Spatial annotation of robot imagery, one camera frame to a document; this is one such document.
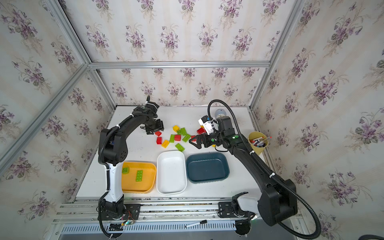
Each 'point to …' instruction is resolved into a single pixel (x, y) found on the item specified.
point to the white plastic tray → (171, 172)
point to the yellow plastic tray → (129, 183)
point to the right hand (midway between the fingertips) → (194, 139)
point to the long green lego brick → (139, 176)
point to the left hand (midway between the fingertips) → (159, 129)
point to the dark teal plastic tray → (207, 167)
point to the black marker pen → (202, 222)
